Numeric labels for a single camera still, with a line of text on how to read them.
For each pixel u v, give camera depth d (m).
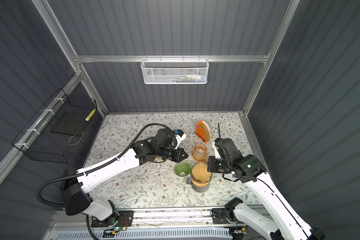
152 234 0.77
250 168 0.44
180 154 0.63
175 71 1.24
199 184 0.73
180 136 0.67
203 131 0.99
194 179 0.71
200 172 0.77
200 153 0.97
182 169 0.91
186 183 0.83
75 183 0.41
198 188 0.80
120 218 0.72
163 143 0.57
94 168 0.44
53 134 0.72
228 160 0.49
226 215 0.65
